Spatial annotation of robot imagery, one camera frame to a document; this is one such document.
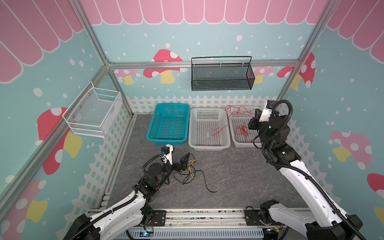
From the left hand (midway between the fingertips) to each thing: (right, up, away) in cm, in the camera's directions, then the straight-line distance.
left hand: (182, 153), depth 78 cm
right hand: (+35, +22, -10) cm, 42 cm away
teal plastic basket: (-13, +16, +35) cm, 41 cm away
